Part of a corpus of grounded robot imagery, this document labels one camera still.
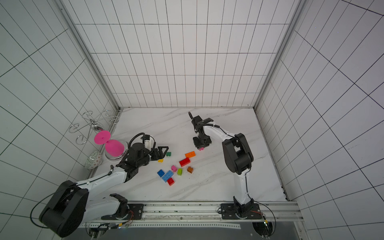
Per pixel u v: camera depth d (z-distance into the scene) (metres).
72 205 0.41
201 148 0.91
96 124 0.74
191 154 0.92
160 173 0.84
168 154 0.90
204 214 0.73
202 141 0.83
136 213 0.73
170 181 0.81
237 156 0.52
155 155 0.76
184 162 0.90
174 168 0.85
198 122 0.72
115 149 0.80
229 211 0.72
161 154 0.77
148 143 0.77
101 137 0.69
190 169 0.85
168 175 0.84
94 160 0.86
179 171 0.85
